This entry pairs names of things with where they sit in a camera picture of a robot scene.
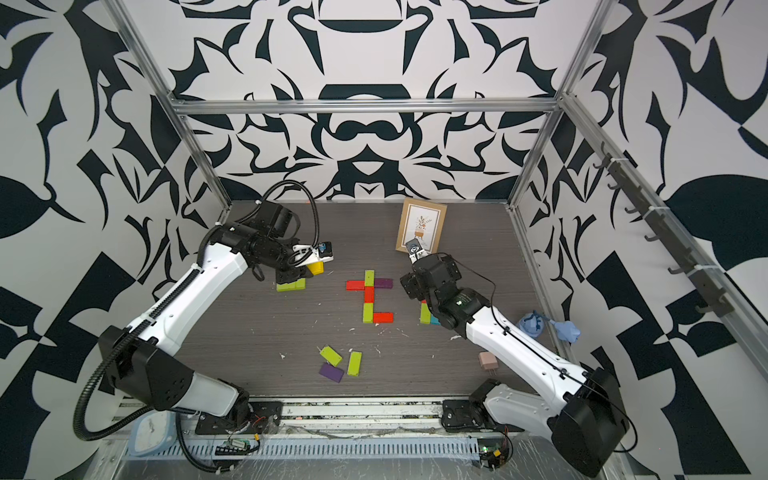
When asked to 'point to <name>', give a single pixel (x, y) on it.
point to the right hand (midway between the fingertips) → (425, 262)
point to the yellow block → (317, 268)
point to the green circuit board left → (238, 446)
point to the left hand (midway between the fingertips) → (301, 258)
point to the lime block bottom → (368, 312)
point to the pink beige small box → (488, 360)
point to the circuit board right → (493, 452)
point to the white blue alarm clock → (152, 433)
